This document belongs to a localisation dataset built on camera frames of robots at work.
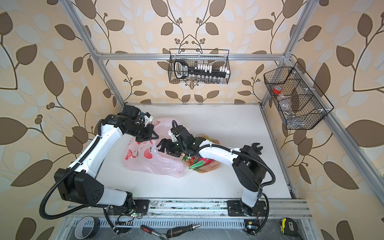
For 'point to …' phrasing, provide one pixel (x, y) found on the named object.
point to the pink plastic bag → (146, 156)
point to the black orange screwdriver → (172, 232)
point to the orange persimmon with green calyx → (185, 157)
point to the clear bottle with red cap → (285, 104)
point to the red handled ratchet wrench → (147, 229)
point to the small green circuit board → (251, 226)
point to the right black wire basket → (300, 102)
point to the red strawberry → (192, 160)
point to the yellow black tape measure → (288, 226)
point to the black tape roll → (86, 227)
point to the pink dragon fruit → (197, 163)
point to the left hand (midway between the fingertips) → (159, 135)
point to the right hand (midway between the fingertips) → (159, 151)
